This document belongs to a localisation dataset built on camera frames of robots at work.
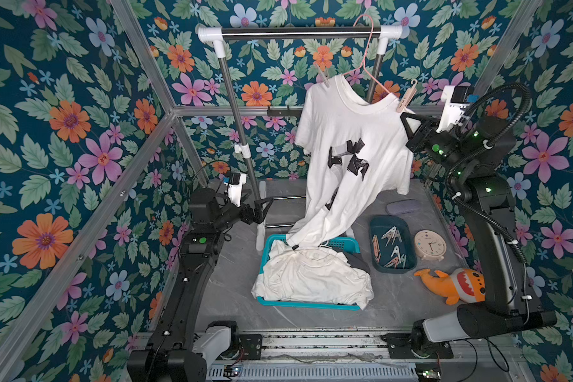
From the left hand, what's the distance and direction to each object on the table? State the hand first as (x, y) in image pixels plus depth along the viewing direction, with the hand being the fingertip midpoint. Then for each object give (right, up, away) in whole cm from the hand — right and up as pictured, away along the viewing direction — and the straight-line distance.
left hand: (262, 195), depth 70 cm
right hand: (+39, +20, -15) cm, 46 cm away
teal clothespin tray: (+49, -20, +26) cm, 59 cm away
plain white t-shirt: (+16, -26, +10) cm, 32 cm away
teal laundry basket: (+28, -18, +19) cm, 39 cm away
